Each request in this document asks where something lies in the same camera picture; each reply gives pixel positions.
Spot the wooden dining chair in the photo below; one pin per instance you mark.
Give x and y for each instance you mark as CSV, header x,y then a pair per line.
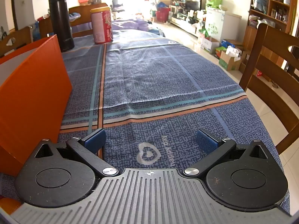
x,y
81,10
275,42
21,36

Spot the office chair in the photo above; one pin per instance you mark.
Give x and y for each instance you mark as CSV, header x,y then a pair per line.
x,y
118,4

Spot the orange cardboard box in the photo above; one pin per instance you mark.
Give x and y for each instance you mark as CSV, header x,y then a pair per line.
x,y
35,86

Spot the pink can with yellow lid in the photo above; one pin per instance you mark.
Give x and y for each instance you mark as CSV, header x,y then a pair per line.
x,y
101,25

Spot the white printed carton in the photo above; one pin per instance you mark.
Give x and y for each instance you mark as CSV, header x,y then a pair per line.
x,y
209,45

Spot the black thermos bottle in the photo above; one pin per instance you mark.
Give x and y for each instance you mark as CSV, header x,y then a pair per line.
x,y
61,16

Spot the white chest freezer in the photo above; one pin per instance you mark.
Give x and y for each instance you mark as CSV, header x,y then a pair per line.
x,y
222,25

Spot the white television stand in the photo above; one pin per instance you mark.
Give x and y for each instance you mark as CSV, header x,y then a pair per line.
x,y
184,24

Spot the open cardboard box with paper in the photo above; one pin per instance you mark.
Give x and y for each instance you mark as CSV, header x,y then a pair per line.
x,y
230,61

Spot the wooden shelf cabinet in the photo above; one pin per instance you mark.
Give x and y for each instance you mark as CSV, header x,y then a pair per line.
x,y
251,37

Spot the cardboard box with red side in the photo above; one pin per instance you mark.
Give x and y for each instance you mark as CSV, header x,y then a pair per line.
x,y
247,63

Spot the green box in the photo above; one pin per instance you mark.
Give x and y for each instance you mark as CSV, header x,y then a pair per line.
x,y
213,2

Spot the black television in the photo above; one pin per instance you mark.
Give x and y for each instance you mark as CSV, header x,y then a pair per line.
x,y
193,3

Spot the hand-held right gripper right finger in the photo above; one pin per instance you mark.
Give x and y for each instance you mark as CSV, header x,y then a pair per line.
x,y
206,142

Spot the small green carton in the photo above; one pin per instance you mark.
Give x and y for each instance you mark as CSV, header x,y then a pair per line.
x,y
219,52

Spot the orange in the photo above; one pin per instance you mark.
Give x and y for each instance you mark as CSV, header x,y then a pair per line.
x,y
8,206

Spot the blue patterned tablecloth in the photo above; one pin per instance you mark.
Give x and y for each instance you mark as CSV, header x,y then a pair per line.
x,y
151,86

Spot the blue carton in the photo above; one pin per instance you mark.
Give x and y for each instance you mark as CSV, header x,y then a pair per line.
x,y
227,43

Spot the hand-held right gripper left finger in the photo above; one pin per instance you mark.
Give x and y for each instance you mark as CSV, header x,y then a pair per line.
x,y
94,141

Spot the purple bedding pile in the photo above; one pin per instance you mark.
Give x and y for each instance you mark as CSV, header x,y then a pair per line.
x,y
130,25

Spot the white plastic bag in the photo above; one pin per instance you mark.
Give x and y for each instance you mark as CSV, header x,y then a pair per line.
x,y
266,23
260,3

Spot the red plastic basket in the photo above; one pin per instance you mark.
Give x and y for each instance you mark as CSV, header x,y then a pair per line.
x,y
163,15

